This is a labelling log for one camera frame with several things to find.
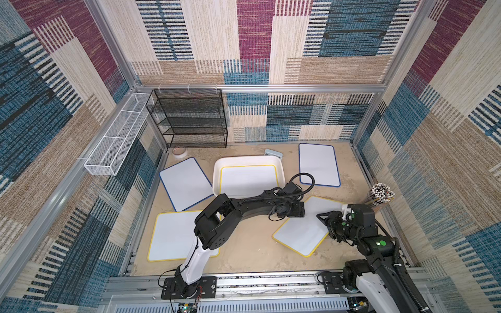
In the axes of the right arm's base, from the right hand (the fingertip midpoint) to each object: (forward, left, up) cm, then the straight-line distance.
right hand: (318, 221), depth 79 cm
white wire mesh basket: (+30, +94, +8) cm, 99 cm away
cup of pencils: (+8, -24, +8) cm, 27 cm away
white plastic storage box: (+40, +30, -8) cm, 51 cm away
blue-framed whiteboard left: (+25, +61, -9) cm, 67 cm away
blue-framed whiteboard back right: (+39, -11, -9) cm, 42 cm away
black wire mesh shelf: (+56, +61, +9) cm, 83 cm away
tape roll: (+47, +69, -9) cm, 84 cm away
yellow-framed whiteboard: (+26, +31, -9) cm, 41 cm away
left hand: (+6, +4, -8) cm, 11 cm away
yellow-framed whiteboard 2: (-6, +7, +1) cm, 9 cm away
